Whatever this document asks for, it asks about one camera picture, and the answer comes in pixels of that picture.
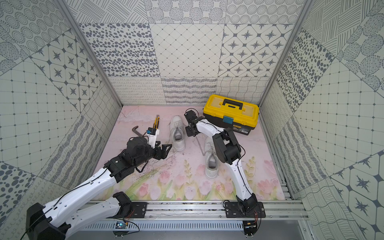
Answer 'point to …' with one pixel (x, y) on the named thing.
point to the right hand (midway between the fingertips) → (193, 132)
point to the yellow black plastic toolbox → (231, 113)
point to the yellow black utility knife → (156, 125)
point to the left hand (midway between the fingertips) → (165, 140)
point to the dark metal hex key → (136, 132)
